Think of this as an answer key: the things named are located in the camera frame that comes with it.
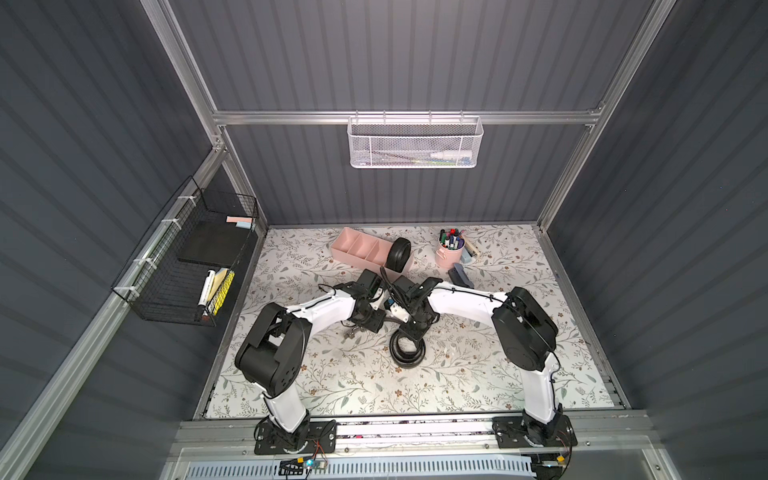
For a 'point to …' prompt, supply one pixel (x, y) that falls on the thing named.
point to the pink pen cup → (449, 247)
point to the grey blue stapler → (459, 276)
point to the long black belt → (398, 254)
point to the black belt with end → (404, 358)
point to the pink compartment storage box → (363, 251)
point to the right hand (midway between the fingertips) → (414, 334)
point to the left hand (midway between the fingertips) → (375, 321)
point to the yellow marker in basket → (224, 291)
